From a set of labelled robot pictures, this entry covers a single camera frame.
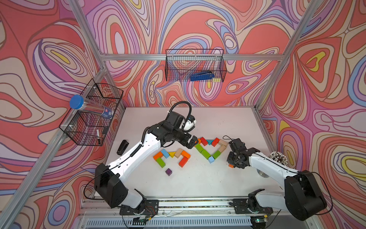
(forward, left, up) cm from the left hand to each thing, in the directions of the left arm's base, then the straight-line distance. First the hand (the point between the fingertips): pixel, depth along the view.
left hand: (193, 137), depth 75 cm
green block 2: (+2, -9, -22) cm, 24 cm away
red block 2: (+9, -17, -19) cm, 27 cm away
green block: (+5, -6, -21) cm, 23 cm away
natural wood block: (+8, -22, -20) cm, 30 cm away
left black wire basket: (+4, +57, +5) cm, 57 cm away
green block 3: (+1, -16, -21) cm, 27 cm away
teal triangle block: (+9, -13, -19) cm, 25 cm away
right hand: (-6, -25, -21) cm, 34 cm away
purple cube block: (-11, +14, -21) cm, 27 cm away
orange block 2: (+1, +4, -21) cm, 22 cm away
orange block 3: (-8, -24, -20) cm, 32 cm away
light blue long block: (+1, +17, -20) cm, 26 cm away
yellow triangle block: (0, +13, -20) cm, 23 cm away
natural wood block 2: (+1, +9, -20) cm, 22 cm away
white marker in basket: (-1, +49, +4) cm, 49 cm away
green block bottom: (-5, +19, -22) cm, 29 cm away
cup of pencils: (-9, -44, -4) cm, 45 cm away
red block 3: (-4, +5, -21) cm, 22 cm away
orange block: (0, +21, -20) cm, 29 cm away
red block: (+10, -9, -19) cm, 23 cm away
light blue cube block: (-3, -12, -20) cm, 24 cm away
